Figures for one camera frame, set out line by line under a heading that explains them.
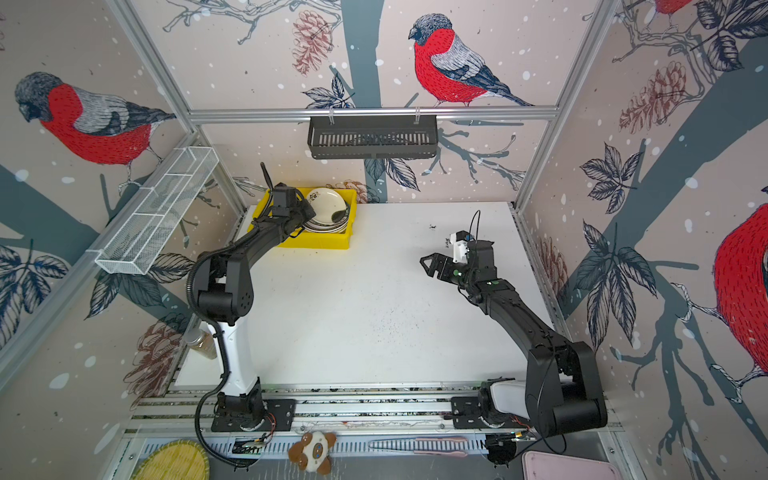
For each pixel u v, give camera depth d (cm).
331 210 107
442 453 67
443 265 76
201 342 77
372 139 107
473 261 67
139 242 71
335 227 104
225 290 56
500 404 61
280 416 73
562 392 41
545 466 65
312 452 66
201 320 57
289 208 81
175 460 67
